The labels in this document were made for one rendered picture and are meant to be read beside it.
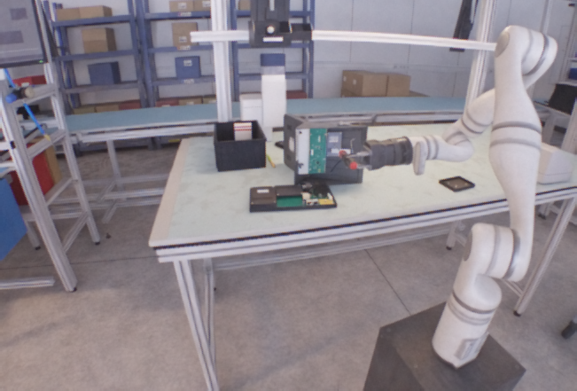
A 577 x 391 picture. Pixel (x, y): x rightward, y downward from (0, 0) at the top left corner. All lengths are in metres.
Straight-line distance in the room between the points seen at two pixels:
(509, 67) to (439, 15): 5.65
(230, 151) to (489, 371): 1.01
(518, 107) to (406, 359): 0.56
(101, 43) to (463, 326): 4.71
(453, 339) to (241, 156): 0.89
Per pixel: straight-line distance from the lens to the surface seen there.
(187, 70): 4.52
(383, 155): 0.81
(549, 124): 4.16
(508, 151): 0.63
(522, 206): 0.63
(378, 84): 4.55
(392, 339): 0.79
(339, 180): 1.09
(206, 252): 0.87
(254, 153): 1.17
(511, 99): 0.67
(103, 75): 4.82
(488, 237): 0.59
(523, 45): 0.74
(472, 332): 0.71
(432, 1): 6.26
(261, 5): 2.74
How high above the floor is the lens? 1.47
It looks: 24 degrees down
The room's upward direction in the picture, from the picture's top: straight up
